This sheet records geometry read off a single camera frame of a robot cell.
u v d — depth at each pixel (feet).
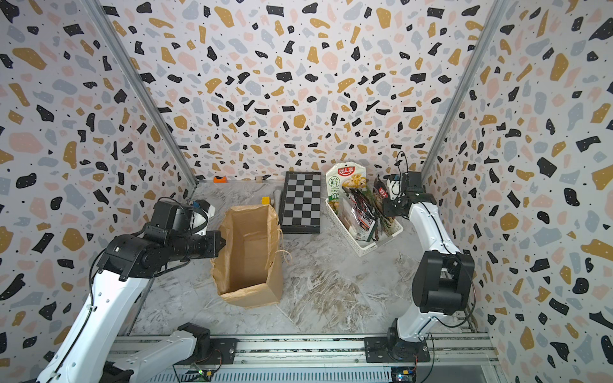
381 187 2.88
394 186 2.61
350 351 2.49
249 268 2.94
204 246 1.86
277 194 3.72
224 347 2.44
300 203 3.60
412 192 2.13
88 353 1.19
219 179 4.02
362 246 2.96
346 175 3.36
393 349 2.21
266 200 3.55
